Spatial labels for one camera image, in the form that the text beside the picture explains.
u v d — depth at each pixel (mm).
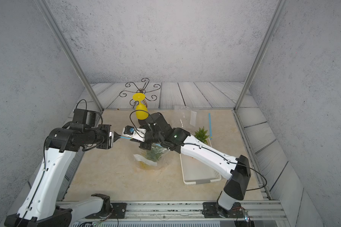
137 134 525
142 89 888
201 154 458
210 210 728
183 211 741
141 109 684
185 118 1145
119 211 738
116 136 624
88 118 496
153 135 563
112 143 585
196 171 866
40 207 358
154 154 686
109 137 574
